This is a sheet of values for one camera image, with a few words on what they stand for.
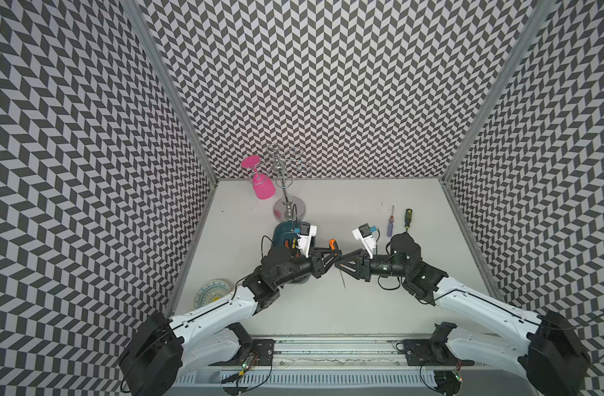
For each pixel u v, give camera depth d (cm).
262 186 96
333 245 69
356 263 64
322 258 65
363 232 66
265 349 72
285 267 59
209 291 82
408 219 102
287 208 105
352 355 75
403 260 60
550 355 39
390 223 102
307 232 65
